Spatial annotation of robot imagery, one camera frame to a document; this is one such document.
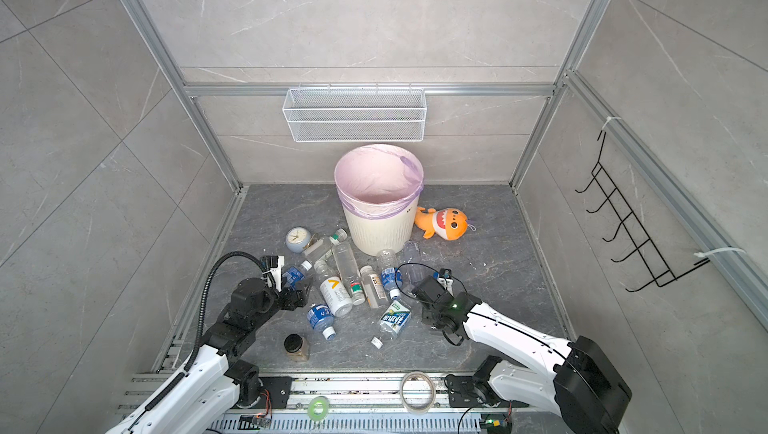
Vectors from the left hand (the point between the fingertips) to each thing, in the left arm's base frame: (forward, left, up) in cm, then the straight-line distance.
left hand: (299, 273), depth 82 cm
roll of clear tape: (-33, -30, -10) cm, 46 cm away
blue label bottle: (-11, -6, -6) cm, 14 cm away
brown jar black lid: (-19, -2, -2) cm, 20 cm away
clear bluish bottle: (+3, -33, -7) cm, 34 cm away
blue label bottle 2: (+1, -26, -5) cm, 27 cm away
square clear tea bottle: (-2, -21, -7) cm, 22 cm away
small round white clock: (+16, +5, -7) cm, 19 cm away
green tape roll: (-31, -7, -12) cm, 34 cm away
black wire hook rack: (-15, -79, +22) cm, 84 cm away
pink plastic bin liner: (+32, -23, +4) cm, 39 cm away
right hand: (-8, -38, -9) cm, 40 cm away
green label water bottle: (-13, -26, -6) cm, 29 cm away
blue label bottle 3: (+2, +3, -6) cm, 7 cm away
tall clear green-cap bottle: (+6, -13, -8) cm, 16 cm away
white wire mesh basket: (+50, -16, +18) cm, 55 cm away
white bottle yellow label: (-5, -10, -5) cm, 12 cm away
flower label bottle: (+13, -2, -10) cm, 16 cm away
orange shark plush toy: (+18, -46, -3) cm, 50 cm away
